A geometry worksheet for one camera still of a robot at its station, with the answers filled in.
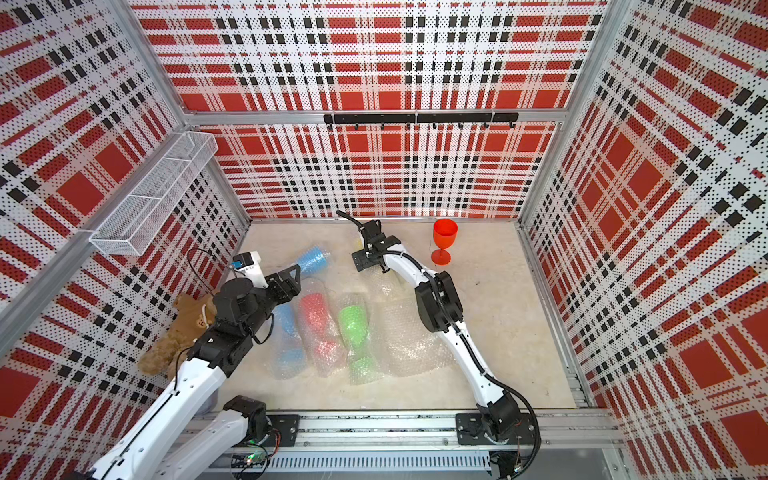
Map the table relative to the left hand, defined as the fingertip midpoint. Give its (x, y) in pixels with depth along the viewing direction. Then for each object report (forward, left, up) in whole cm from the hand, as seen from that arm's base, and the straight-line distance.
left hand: (295, 270), depth 77 cm
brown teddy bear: (-5, +34, -16) cm, 38 cm away
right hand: (+22, -17, -22) cm, 36 cm away
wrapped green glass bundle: (-19, -18, -17) cm, 31 cm away
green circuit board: (-39, +7, -22) cm, 46 cm away
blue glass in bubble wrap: (+15, +2, -17) cm, 23 cm away
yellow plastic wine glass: (+22, -13, -16) cm, 30 cm away
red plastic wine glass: (+21, -42, -10) cm, 48 cm away
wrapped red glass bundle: (-14, -7, -16) cm, 23 cm away
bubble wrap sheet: (-11, -27, -24) cm, 38 cm away
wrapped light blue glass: (-16, +3, -16) cm, 23 cm away
